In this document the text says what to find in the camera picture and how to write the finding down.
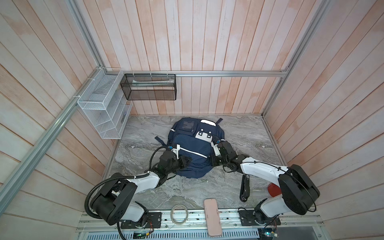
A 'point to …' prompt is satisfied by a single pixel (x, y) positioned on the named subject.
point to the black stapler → (245, 189)
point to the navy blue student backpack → (195, 139)
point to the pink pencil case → (212, 217)
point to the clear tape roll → (171, 214)
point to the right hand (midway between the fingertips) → (210, 157)
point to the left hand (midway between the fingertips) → (192, 161)
